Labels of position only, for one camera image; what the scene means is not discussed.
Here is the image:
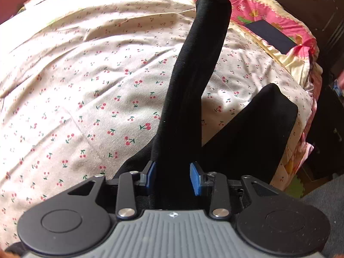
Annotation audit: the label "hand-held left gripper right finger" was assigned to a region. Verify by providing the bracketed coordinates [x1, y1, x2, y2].
[189, 162, 280, 220]

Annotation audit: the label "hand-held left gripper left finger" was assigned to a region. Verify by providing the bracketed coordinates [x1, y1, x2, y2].
[68, 161, 157, 219]

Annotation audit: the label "black pants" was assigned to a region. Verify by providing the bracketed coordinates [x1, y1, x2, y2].
[114, 0, 299, 210]

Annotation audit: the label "pink floral quilt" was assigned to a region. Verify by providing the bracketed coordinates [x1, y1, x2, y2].
[59, 0, 323, 191]

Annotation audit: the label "dark flat rectangular cloth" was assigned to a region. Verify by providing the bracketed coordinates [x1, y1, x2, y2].
[245, 20, 298, 55]

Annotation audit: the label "green foam mat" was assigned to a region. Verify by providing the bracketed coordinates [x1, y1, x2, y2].
[292, 176, 307, 198]

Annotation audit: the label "cherry print bed sheet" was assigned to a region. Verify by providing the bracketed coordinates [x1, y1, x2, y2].
[0, 0, 315, 248]

